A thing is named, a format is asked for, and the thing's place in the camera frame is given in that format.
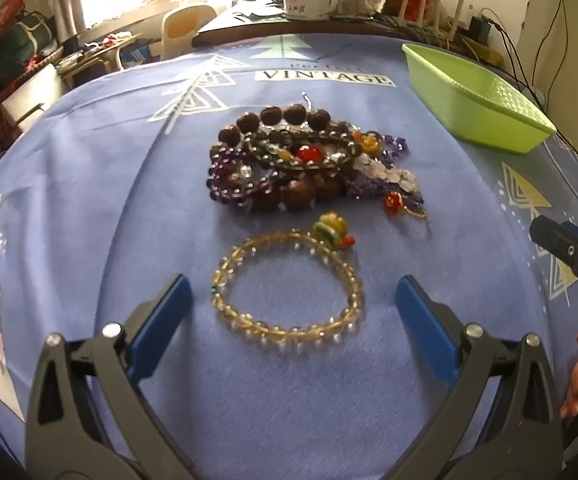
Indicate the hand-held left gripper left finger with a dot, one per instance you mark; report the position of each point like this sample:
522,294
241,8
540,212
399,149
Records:
166,322

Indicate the black power adapter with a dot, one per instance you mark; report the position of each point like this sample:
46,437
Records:
480,30

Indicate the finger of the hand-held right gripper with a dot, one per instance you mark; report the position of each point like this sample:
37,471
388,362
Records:
569,250

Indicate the low wooden table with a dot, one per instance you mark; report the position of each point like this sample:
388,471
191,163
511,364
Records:
94,57

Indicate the green plastic basket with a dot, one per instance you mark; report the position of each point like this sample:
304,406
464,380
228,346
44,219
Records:
469,110

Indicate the white box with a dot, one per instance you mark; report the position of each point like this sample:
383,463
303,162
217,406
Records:
34,95

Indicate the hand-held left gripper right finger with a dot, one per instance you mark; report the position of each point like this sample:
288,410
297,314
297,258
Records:
426,327

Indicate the blue printed tablecloth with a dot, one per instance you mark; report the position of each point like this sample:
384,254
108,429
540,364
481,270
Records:
119,210

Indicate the white chair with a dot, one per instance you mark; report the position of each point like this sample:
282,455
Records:
184,25

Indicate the dark green bag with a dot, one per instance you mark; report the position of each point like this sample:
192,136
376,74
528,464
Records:
16,45

